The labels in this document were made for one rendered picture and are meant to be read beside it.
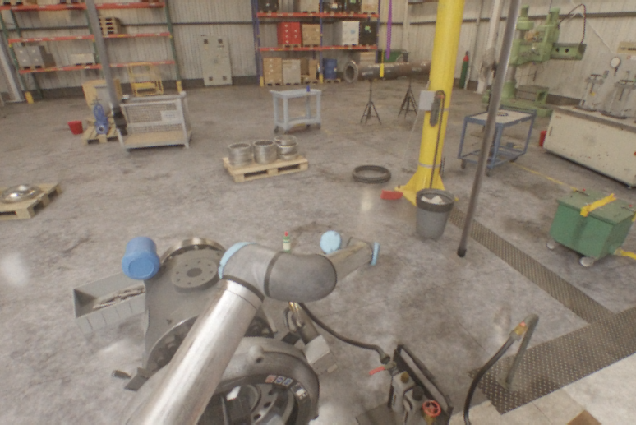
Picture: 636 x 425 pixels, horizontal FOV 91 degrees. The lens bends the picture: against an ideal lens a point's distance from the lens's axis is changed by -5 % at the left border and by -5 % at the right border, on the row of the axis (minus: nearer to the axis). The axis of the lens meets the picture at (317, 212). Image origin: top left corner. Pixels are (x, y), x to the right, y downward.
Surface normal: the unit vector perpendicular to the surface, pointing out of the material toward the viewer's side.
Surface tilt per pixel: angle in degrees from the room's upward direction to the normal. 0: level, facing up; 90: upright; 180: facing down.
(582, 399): 0
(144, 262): 90
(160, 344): 90
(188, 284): 0
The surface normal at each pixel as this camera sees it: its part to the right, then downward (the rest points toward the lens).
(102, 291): 0.59, 0.37
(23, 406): -0.01, -0.88
